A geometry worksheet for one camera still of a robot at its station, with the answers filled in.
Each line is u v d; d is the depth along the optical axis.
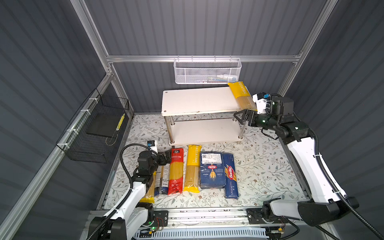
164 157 0.77
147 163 0.64
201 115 1.19
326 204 0.37
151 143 0.72
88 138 0.72
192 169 0.87
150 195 0.79
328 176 0.39
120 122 0.79
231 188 0.80
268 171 0.89
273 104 0.52
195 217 0.75
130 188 0.54
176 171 0.87
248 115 0.59
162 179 0.84
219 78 0.91
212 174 0.81
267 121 0.56
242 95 0.79
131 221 0.53
